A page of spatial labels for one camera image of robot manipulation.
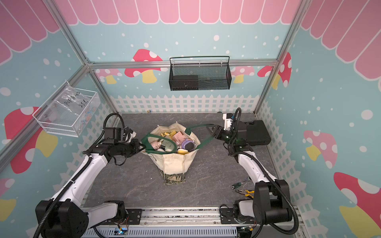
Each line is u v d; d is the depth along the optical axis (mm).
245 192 810
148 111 1244
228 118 741
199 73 943
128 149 690
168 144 812
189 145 832
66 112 727
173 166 767
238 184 843
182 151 808
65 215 383
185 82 874
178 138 893
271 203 414
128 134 687
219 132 716
